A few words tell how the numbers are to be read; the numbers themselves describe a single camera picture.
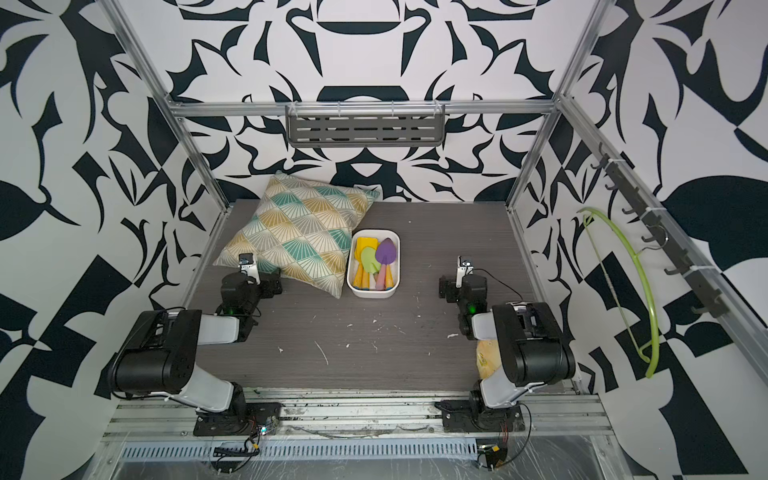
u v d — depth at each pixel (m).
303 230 0.91
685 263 0.50
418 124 0.98
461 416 0.74
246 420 0.71
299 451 0.77
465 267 0.83
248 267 0.81
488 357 0.81
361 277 0.97
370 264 1.02
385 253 1.04
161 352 0.47
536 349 0.47
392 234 1.04
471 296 0.74
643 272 0.60
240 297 0.73
